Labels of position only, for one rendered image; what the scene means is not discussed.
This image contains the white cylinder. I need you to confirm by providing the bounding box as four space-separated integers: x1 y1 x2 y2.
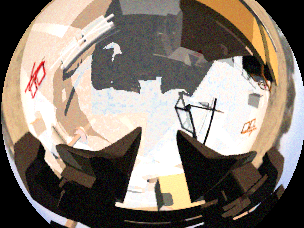
47 127 67 146

